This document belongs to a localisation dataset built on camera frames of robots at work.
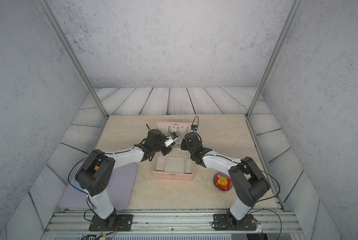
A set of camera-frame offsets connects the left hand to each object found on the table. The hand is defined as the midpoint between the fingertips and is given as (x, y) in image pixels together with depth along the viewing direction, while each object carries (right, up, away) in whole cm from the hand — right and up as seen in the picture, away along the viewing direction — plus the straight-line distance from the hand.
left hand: (175, 142), depth 92 cm
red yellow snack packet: (+26, -21, -10) cm, 34 cm away
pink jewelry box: (0, -12, -6) cm, 13 cm away
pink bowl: (+29, -18, -8) cm, 35 cm away
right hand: (+6, +3, -2) cm, 7 cm away
